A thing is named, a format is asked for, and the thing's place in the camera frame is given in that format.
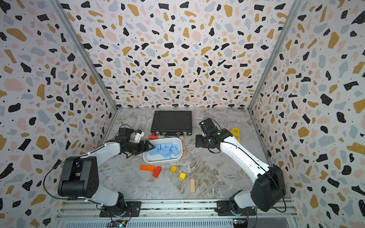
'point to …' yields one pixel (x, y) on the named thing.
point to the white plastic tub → (148, 158)
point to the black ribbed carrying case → (168, 123)
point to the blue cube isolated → (169, 145)
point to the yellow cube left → (174, 169)
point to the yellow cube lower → (183, 176)
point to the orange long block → (147, 167)
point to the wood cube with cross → (184, 148)
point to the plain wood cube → (184, 154)
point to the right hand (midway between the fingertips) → (199, 142)
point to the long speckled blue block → (174, 150)
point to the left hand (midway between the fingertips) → (150, 147)
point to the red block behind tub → (150, 137)
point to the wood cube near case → (182, 138)
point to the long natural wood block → (192, 185)
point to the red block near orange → (157, 172)
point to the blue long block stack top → (164, 152)
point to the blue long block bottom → (153, 152)
